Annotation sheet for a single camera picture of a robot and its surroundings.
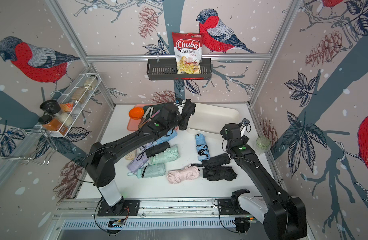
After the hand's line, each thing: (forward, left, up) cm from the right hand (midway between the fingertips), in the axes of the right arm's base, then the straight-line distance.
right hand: (231, 128), depth 83 cm
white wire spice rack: (+3, +84, +17) cm, 86 cm away
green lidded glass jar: (-1, -22, -14) cm, 26 cm away
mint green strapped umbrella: (-20, +46, -16) cm, 53 cm away
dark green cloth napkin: (+27, +56, -16) cm, 65 cm away
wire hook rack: (-23, +87, +17) cm, 91 cm away
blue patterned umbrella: (-6, +16, -14) cm, 22 cm away
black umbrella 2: (-21, +7, -13) cm, 26 cm away
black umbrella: (+6, +25, +8) cm, 27 cm away
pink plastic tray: (+13, +66, -17) cm, 69 cm away
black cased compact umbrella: (-7, +44, -14) cm, 47 cm away
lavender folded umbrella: (-14, +53, -15) cm, 57 cm away
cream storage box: (+21, +10, -17) cm, 29 cm away
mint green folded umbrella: (-10, +36, -14) cm, 40 cm away
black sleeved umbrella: (-13, +5, -14) cm, 19 cm away
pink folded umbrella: (-21, +23, -13) cm, 34 cm away
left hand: (+6, +25, +7) cm, 26 cm away
